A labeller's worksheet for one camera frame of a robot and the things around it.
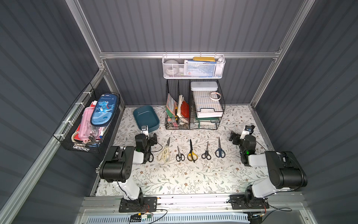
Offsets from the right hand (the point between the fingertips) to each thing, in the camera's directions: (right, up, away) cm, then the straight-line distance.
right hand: (242, 132), depth 93 cm
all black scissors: (-63, -14, 0) cm, 64 cm away
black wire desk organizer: (-33, +20, +9) cm, 39 cm away
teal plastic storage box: (-71, +12, +21) cm, 75 cm away
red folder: (-38, +17, +19) cm, 46 cm away
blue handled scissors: (-15, -13, +1) cm, 20 cm away
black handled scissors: (-25, -15, -1) cm, 29 cm away
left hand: (-64, -1, +3) cm, 64 cm away
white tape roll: (-18, +23, +4) cm, 29 cm away
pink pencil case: (-88, +5, -25) cm, 92 cm away
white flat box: (-25, +33, +8) cm, 42 cm away
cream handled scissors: (-52, -15, -1) cm, 54 cm away
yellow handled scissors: (-36, -15, -1) cm, 39 cm away
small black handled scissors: (-43, -16, -1) cm, 46 cm away
